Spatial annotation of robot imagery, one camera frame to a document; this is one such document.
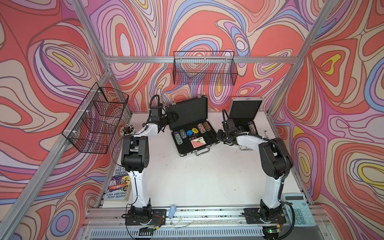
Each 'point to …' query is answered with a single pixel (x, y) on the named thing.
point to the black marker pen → (266, 134)
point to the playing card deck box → (198, 142)
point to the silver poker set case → (243, 110)
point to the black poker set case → (191, 130)
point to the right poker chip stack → (252, 127)
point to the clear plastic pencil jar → (127, 129)
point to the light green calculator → (304, 216)
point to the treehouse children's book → (119, 186)
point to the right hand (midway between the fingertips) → (218, 139)
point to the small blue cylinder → (172, 209)
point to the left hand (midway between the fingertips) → (176, 117)
